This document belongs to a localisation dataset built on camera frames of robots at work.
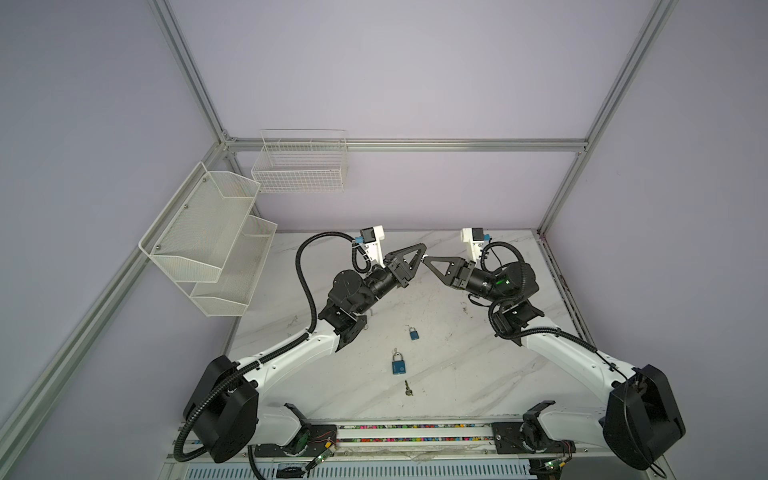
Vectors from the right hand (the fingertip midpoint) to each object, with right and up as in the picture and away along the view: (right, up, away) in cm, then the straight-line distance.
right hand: (424, 266), depth 64 cm
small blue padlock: (0, -22, +28) cm, 36 cm away
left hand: (+1, +4, 0) cm, 4 cm away
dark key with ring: (-3, -35, +18) cm, 40 cm away
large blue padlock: (-5, -29, +21) cm, 36 cm away
